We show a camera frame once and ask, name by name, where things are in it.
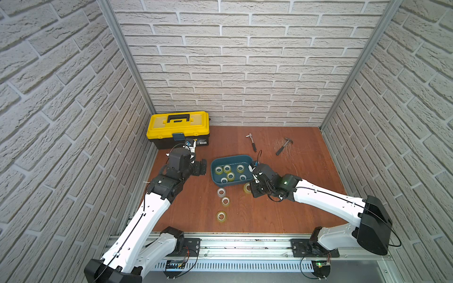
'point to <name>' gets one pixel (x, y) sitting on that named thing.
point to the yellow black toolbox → (167, 129)
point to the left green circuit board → (175, 264)
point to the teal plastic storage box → (231, 170)
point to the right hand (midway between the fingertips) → (252, 186)
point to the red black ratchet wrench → (253, 144)
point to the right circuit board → (321, 269)
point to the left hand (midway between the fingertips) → (197, 155)
